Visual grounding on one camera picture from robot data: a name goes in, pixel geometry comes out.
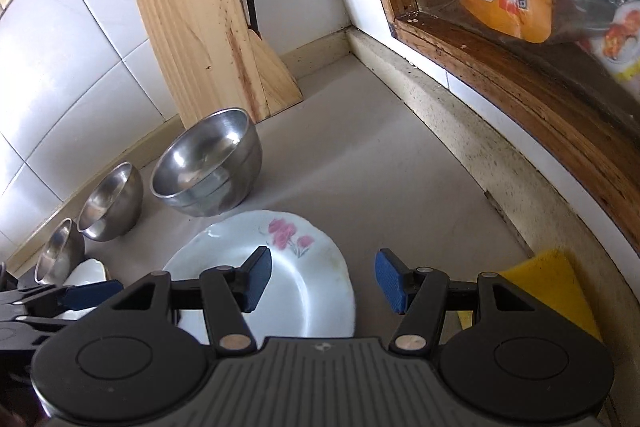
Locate wooden window frame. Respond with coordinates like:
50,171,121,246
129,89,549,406
381,0,639,247

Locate orange snack packet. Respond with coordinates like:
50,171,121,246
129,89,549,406
461,0,553,43

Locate steel bowl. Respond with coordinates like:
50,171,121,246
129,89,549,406
150,107,262,218
35,218,86,285
77,161,143,242

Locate white plate orange rim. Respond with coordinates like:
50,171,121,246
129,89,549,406
56,258,108,321

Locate yellow sponge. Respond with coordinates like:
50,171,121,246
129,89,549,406
456,248,604,343

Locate white plate floral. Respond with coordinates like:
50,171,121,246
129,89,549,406
165,210,356,345

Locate wooden knife block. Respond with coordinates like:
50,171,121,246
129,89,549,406
137,0,303,129

